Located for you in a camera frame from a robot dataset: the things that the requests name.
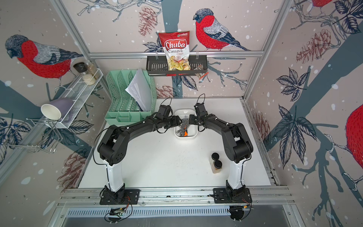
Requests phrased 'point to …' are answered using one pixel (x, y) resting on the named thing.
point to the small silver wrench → (177, 131)
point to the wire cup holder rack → (49, 143)
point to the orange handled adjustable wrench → (185, 132)
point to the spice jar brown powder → (216, 166)
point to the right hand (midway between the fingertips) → (192, 118)
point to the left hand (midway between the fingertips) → (182, 119)
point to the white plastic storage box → (192, 129)
